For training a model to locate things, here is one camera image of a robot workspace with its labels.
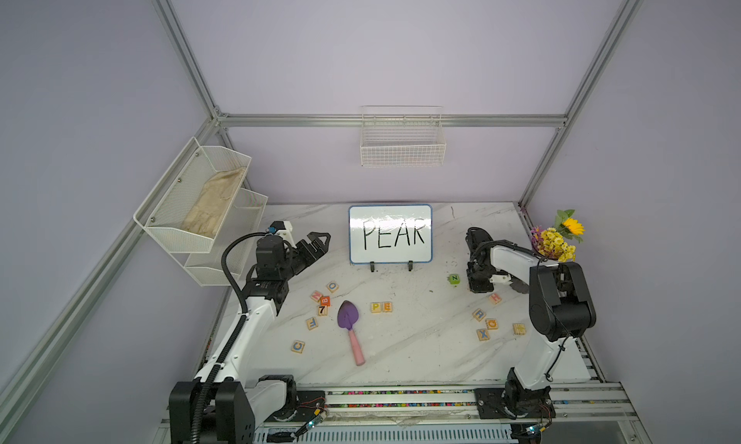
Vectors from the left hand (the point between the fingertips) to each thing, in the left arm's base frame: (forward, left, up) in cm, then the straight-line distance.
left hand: (321, 246), depth 81 cm
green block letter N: (+1, -43, -20) cm, 47 cm away
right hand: (+1, -45, -21) cm, 50 cm away
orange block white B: (-7, +1, -21) cm, 22 cm away
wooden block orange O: (-15, -52, -20) cm, 58 cm away
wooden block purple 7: (-11, +1, -20) cm, 23 cm away
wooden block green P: (-10, -16, -20) cm, 27 cm away
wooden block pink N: (-6, +4, -20) cm, 21 cm away
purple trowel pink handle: (-13, -7, -19) cm, 24 cm away
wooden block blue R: (-12, -48, -20) cm, 53 cm away
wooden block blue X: (-18, -48, -20) cm, 56 cm away
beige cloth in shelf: (+13, +31, +9) cm, 34 cm away
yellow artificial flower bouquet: (-1, -65, +3) cm, 65 cm away
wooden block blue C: (-22, +7, -20) cm, 30 cm away
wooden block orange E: (-9, -19, -20) cm, 29 cm away
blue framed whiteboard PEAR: (+13, -21, -11) cm, 27 cm away
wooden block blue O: (-2, -1, -20) cm, 20 cm away
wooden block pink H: (-6, -55, -20) cm, 59 cm away
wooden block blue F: (-15, +4, -20) cm, 25 cm away
